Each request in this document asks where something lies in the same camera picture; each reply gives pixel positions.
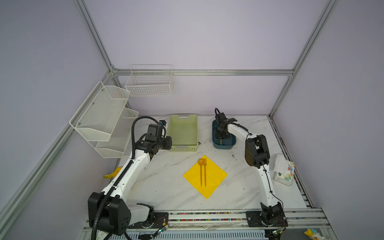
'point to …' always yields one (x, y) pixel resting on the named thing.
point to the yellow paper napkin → (215, 176)
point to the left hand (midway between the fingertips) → (167, 141)
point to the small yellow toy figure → (314, 234)
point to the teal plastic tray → (227, 143)
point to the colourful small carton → (284, 170)
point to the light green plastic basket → (183, 130)
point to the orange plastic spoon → (200, 162)
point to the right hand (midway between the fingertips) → (219, 136)
